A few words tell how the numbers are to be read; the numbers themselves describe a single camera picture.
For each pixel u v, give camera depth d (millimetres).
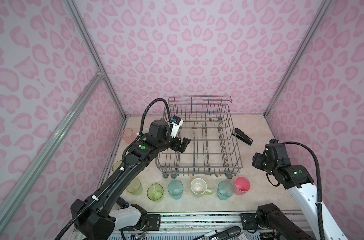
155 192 823
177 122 619
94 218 368
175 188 840
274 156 542
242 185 825
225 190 819
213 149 1006
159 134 549
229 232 665
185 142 645
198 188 835
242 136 1038
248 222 734
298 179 464
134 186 845
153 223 731
